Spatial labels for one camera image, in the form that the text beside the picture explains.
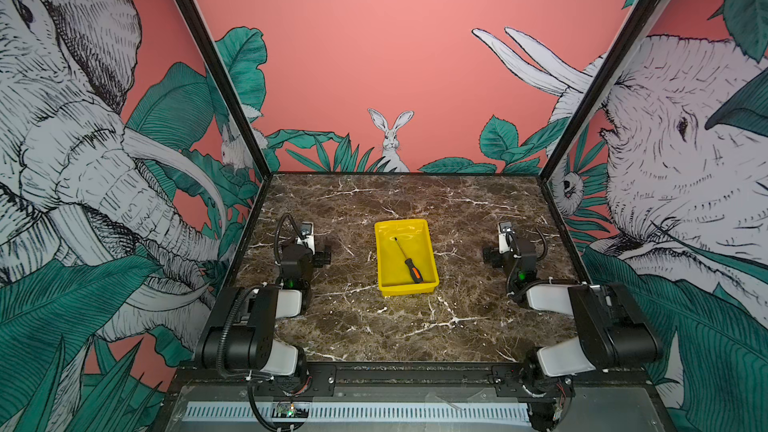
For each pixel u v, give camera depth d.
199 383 0.75
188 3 0.75
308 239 0.80
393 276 0.91
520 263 0.71
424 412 0.70
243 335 0.41
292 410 0.70
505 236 0.80
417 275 0.90
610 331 0.46
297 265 0.69
